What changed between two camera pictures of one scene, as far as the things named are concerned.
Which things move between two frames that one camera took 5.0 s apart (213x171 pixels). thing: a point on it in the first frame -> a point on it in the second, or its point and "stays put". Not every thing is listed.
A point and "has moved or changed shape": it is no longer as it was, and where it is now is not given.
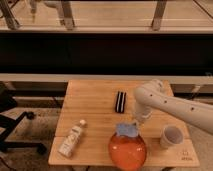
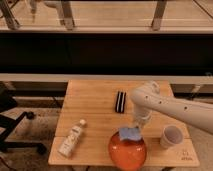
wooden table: [91, 112] stays put
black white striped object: [120, 102] stays put
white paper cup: [171, 135] stays put
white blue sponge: [129, 129] has moved or changed shape
